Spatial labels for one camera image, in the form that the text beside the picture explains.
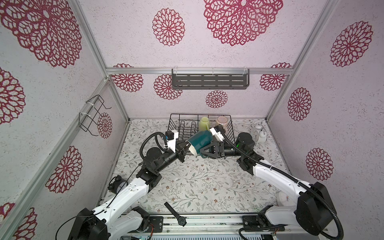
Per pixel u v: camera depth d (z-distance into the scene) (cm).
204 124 103
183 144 66
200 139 64
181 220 75
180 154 61
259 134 97
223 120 102
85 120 73
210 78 96
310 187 44
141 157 54
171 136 59
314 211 41
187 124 117
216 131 66
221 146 61
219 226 74
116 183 80
